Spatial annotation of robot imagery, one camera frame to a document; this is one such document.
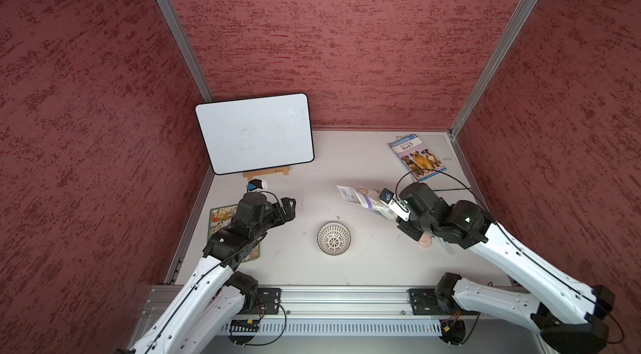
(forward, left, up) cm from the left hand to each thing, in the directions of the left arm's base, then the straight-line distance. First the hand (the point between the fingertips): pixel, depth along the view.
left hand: (283, 210), depth 77 cm
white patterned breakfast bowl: (-4, -16, -14) cm, 22 cm away
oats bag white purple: (-4, -25, +15) cm, 29 cm away
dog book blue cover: (+30, -55, -13) cm, 64 cm away
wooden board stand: (+20, +17, -10) cm, 29 cm away
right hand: (-3, -37, +4) cm, 37 cm away
